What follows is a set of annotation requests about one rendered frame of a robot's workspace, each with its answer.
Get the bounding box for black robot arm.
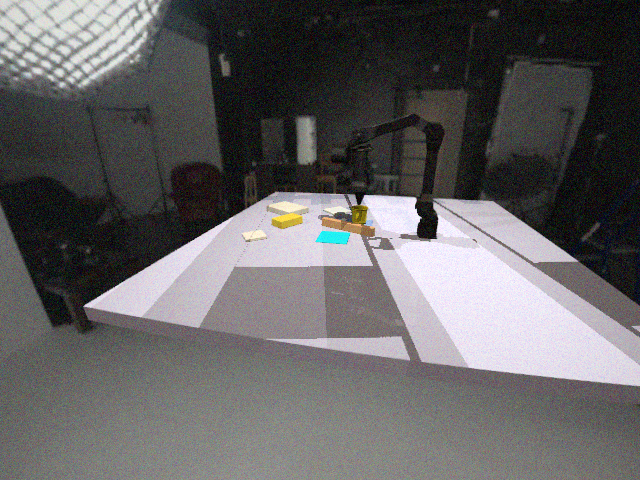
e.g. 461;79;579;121
331;113;445;239

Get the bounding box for olive-yellow cup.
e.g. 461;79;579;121
351;205;368;225

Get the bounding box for yellow rectangular block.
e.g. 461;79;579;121
271;213;303;229

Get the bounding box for tan flat bar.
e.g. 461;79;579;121
322;217;375;237

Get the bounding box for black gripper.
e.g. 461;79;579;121
349;164;369;205

